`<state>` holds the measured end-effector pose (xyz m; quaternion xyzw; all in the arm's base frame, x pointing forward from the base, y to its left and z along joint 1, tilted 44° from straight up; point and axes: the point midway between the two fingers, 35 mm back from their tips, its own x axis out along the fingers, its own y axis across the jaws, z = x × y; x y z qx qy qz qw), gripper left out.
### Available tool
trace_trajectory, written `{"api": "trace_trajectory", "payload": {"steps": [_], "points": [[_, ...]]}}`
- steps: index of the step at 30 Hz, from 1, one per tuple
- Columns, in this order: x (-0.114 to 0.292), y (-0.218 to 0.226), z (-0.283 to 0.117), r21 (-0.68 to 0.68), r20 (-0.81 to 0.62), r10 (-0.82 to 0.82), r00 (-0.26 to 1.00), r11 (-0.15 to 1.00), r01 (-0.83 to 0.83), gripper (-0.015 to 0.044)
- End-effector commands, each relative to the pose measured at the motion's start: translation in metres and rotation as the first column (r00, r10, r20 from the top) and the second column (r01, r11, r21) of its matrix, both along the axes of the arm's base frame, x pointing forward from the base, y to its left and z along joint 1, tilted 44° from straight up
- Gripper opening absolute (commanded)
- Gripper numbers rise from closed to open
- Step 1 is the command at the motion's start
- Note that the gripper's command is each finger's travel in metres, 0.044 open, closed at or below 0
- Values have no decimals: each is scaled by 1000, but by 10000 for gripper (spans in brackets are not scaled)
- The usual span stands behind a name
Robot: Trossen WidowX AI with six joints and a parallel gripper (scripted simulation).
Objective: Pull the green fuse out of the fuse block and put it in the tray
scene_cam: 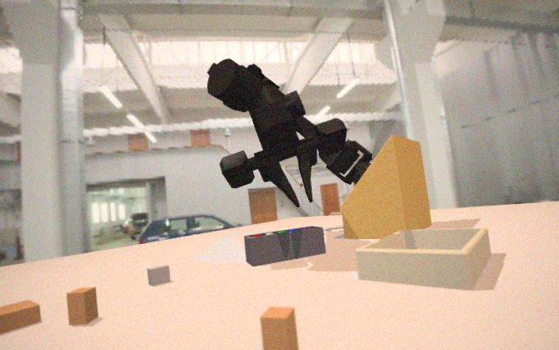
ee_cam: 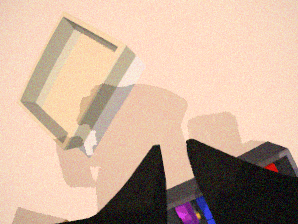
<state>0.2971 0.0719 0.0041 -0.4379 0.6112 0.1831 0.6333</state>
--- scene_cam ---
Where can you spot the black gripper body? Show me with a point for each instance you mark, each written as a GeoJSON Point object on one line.
{"type": "Point", "coordinates": [330, 137]}

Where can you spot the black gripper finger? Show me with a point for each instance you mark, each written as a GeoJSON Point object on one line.
{"type": "Point", "coordinates": [307, 157]}
{"type": "Point", "coordinates": [271, 171]}

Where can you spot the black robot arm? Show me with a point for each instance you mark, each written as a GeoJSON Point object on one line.
{"type": "Point", "coordinates": [247, 89]}

